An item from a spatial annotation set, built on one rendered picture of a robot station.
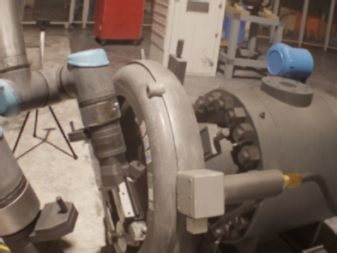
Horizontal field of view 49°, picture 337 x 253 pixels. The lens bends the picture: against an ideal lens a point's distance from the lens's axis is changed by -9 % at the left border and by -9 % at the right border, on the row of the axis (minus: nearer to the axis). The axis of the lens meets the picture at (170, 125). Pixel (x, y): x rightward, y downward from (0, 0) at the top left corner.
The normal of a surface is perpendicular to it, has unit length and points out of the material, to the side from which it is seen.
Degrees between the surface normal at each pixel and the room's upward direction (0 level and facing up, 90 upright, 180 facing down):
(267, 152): 53
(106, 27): 90
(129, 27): 90
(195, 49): 90
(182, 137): 46
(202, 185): 67
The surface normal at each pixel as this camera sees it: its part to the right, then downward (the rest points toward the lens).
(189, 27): 0.27, 0.38
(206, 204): 0.39, 0.00
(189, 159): 0.36, -0.22
